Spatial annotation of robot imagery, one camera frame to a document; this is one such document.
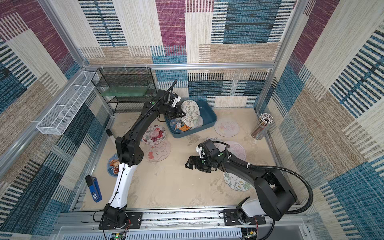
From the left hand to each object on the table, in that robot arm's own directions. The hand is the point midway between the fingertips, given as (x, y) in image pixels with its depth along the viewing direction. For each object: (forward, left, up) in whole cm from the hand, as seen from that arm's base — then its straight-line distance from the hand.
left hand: (187, 114), depth 93 cm
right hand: (-30, -4, -13) cm, 32 cm away
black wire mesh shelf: (+25, +44, +1) cm, 51 cm away
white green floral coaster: (-35, -27, -19) cm, 49 cm away
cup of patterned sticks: (-6, -46, -6) cm, 47 cm away
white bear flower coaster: (+7, -8, -17) cm, 20 cm away
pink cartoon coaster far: (+3, -27, -18) cm, 33 cm away
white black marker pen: (-2, +53, -14) cm, 55 cm away
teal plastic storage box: (+16, -15, -15) cm, 27 cm away
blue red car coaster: (-23, +45, -19) cm, 54 cm away
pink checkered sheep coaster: (-16, +19, -19) cm, 31 cm away
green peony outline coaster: (+5, -3, -1) cm, 6 cm away
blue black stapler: (-36, +51, -15) cm, 64 cm away
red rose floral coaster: (-2, +23, -18) cm, 29 cm away
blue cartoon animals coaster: (+6, +8, -17) cm, 20 cm away
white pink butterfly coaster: (-5, -18, -19) cm, 27 cm away
